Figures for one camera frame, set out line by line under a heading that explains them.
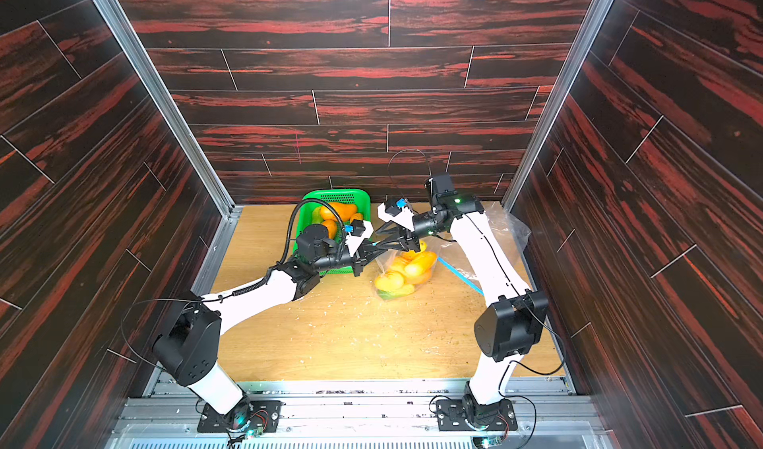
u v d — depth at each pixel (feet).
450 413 2.41
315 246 2.09
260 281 1.86
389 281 2.83
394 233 2.16
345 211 3.65
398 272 2.96
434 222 2.10
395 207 2.01
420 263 2.83
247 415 2.29
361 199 3.74
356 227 2.13
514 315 1.48
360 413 2.47
